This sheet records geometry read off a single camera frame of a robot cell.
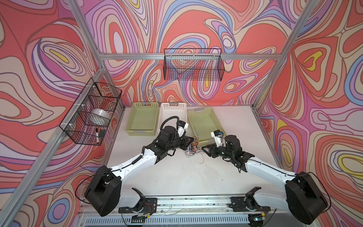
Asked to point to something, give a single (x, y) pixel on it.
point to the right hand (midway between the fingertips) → (205, 150)
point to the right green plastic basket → (203, 122)
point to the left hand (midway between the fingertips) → (194, 138)
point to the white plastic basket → (168, 109)
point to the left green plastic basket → (142, 119)
